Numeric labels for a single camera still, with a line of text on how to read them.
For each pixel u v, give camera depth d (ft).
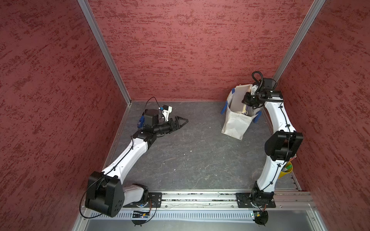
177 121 2.22
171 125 2.22
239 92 3.30
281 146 1.74
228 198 2.49
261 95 2.14
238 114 2.80
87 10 2.35
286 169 2.49
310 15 2.42
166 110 2.37
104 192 1.30
